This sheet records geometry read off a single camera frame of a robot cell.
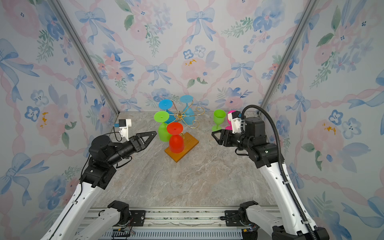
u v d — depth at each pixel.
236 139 0.56
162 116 0.72
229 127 1.09
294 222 0.37
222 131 0.59
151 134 0.60
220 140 0.59
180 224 0.73
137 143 0.55
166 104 0.78
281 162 0.44
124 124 0.58
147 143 0.57
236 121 0.60
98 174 0.48
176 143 0.74
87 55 0.87
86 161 0.53
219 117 0.97
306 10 0.70
